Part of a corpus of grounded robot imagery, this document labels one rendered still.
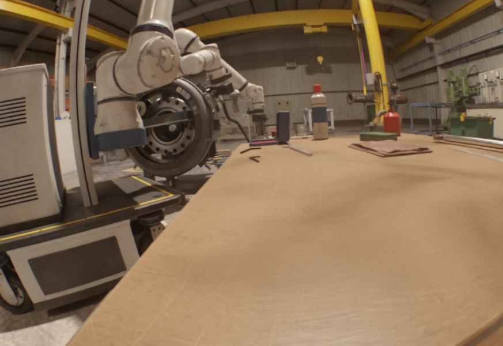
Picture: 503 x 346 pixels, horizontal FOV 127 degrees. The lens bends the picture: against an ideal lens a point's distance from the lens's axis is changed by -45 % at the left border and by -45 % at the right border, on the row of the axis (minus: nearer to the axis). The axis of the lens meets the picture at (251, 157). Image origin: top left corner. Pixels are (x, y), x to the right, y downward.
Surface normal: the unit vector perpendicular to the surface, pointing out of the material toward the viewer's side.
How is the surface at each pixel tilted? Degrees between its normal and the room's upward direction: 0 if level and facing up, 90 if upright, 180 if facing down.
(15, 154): 90
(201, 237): 0
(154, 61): 98
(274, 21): 90
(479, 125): 91
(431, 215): 0
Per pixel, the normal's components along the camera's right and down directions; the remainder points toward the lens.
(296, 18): -0.15, 0.16
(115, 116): 0.40, -0.28
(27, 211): 0.70, 0.04
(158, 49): 0.88, 0.08
